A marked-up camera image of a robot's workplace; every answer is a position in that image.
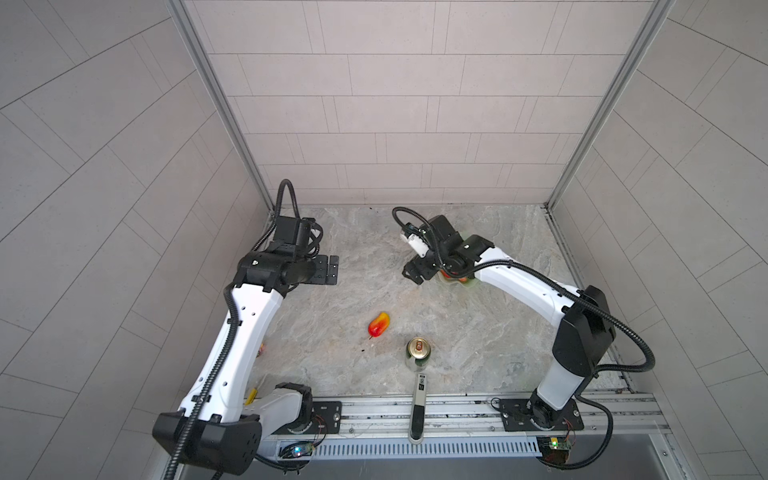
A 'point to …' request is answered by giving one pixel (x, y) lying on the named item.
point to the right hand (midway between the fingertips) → (414, 261)
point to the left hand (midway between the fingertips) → (325, 262)
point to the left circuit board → (296, 449)
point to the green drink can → (418, 353)
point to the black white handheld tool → (417, 424)
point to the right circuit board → (554, 450)
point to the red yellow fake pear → (379, 325)
